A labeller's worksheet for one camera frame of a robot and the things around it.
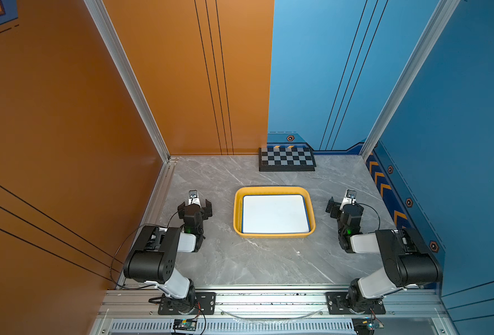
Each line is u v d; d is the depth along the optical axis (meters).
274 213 0.95
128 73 0.85
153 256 0.46
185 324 0.72
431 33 0.75
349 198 0.79
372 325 0.69
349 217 0.71
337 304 0.72
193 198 0.79
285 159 1.15
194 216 0.72
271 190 1.02
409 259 0.46
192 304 0.67
